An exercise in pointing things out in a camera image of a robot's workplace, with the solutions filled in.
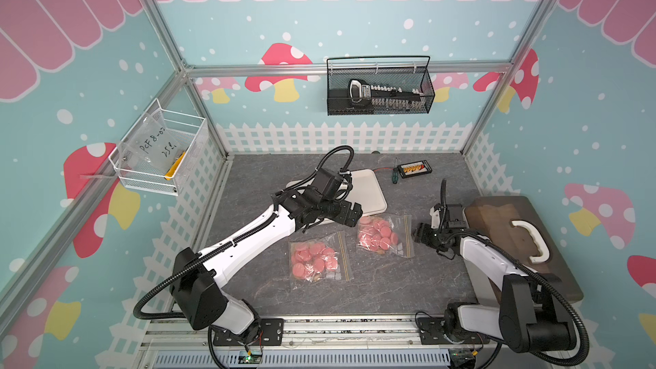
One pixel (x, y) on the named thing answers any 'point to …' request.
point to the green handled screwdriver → (395, 175)
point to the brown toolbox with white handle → (512, 225)
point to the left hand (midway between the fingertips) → (348, 212)
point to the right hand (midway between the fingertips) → (419, 234)
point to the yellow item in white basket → (174, 166)
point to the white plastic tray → (367, 192)
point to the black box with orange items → (414, 168)
